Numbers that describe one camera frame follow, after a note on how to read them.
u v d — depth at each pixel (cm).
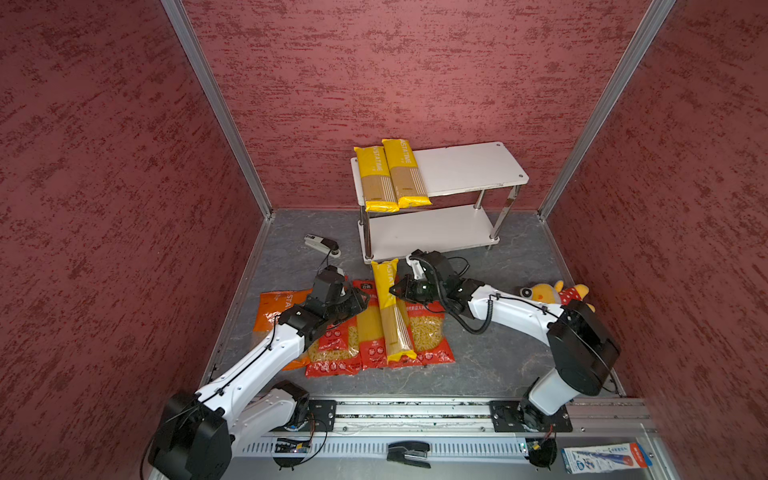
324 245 105
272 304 89
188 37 74
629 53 78
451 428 73
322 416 74
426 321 87
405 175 81
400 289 76
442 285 66
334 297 64
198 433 39
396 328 79
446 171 85
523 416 66
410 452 68
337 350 79
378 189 76
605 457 68
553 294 90
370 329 88
